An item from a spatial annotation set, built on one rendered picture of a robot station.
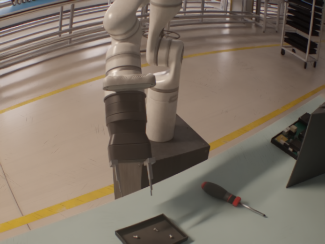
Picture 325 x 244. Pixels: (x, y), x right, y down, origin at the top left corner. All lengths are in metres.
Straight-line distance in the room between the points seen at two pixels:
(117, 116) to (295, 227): 0.44
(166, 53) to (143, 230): 0.54
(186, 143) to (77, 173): 1.29
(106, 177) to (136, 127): 1.67
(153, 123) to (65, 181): 1.26
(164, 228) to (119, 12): 0.43
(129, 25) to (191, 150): 0.56
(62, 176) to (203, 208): 1.68
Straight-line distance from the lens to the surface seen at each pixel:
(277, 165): 0.86
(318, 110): 0.72
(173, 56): 0.98
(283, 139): 0.95
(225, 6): 7.46
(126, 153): 0.60
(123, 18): 0.66
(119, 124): 0.60
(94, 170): 2.32
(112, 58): 0.64
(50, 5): 3.66
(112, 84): 0.57
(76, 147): 2.54
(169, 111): 1.07
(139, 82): 0.58
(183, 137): 1.15
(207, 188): 0.71
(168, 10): 0.90
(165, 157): 1.06
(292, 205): 0.75
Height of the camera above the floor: 1.48
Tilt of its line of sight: 32 degrees down
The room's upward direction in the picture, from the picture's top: 6 degrees clockwise
